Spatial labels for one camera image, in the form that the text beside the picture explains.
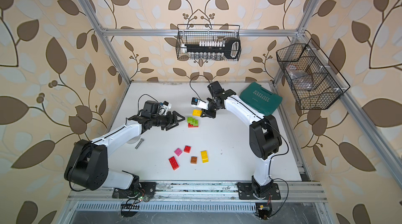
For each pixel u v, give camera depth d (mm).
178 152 862
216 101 659
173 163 819
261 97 1050
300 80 704
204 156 843
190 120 914
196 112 866
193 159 825
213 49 845
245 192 733
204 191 753
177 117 793
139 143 894
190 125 951
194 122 932
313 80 725
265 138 489
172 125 820
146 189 743
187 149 864
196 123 938
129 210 691
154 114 718
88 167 429
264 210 714
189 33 911
